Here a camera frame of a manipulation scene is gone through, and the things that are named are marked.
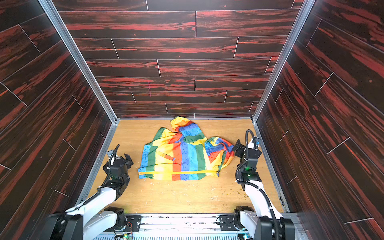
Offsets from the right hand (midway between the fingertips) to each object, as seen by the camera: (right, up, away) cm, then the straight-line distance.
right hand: (250, 143), depth 81 cm
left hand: (-75, -9, +4) cm, 76 cm away
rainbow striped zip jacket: (-36, -8, +14) cm, 40 cm away
